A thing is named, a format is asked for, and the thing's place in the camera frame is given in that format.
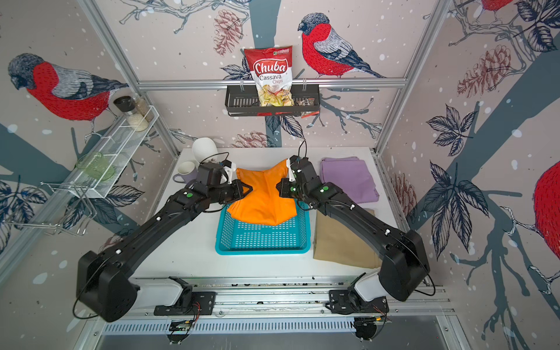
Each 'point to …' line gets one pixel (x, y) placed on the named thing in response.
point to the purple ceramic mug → (187, 172)
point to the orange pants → (264, 203)
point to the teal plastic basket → (290, 237)
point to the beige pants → (335, 242)
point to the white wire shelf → (116, 148)
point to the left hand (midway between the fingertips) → (255, 185)
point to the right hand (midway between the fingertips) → (275, 186)
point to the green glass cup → (97, 165)
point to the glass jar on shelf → (139, 120)
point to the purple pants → (353, 176)
